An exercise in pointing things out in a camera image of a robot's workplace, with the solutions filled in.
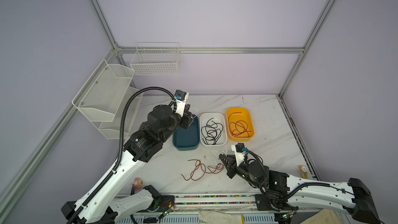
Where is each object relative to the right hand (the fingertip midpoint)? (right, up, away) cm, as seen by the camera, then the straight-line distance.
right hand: (218, 157), depth 69 cm
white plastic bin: (0, +9, +31) cm, 32 cm away
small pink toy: (-39, -15, +8) cm, 43 cm away
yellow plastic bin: (+18, +12, +34) cm, 41 cm away
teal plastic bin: (-16, +4, +22) cm, 27 cm away
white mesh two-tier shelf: (-58, +27, +7) cm, 64 cm away
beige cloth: (+49, -28, +1) cm, 57 cm away
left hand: (-14, +23, -6) cm, 27 cm away
